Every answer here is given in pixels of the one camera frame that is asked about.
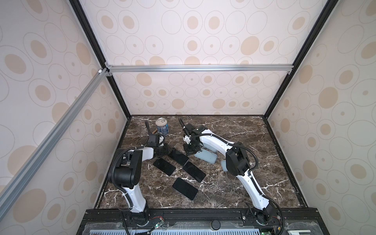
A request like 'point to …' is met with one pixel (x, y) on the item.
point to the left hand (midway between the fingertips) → (175, 146)
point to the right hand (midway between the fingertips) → (186, 154)
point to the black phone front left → (185, 188)
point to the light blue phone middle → (206, 155)
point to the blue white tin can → (162, 125)
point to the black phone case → (178, 156)
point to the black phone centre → (194, 171)
